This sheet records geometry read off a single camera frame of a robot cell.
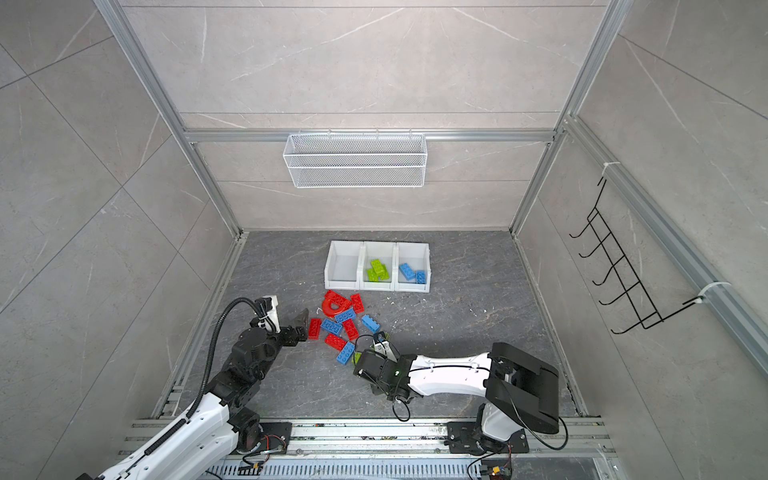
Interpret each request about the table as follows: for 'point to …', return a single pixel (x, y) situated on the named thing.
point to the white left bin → (343, 265)
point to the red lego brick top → (357, 303)
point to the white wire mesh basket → (357, 160)
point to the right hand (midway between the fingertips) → (381, 372)
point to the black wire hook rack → (626, 276)
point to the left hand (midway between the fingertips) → (290, 305)
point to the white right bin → (417, 257)
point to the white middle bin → (383, 251)
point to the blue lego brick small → (420, 276)
